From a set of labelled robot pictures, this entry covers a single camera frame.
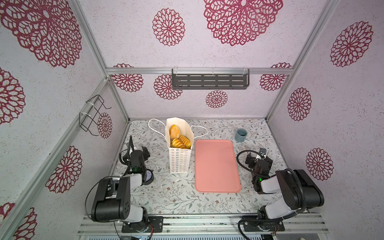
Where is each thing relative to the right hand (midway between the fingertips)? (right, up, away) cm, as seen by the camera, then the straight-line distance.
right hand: (259, 153), depth 91 cm
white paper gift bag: (-49, +11, -1) cm, 50 cm away
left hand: (-76, 0, +1) cm, 76 cm away
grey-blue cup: (-7, +11, +13) cm, 18 cm away
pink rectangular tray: (-26, -11, +2) cm, 28 cm away
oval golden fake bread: (-52, +13, -3) cm, 53 cm away
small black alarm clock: (-66, -13, -4) cm, 68 cm away
